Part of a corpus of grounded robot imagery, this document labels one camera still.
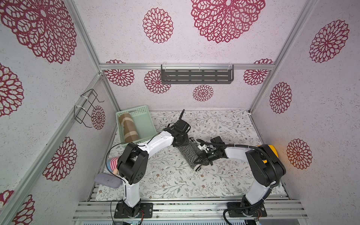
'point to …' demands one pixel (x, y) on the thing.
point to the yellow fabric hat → (273, 148)
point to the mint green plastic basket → (144, 123)
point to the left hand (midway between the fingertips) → (185, 142)
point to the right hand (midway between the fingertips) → (194, 162)
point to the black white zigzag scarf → (191, 151)
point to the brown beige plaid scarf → (131, 132)
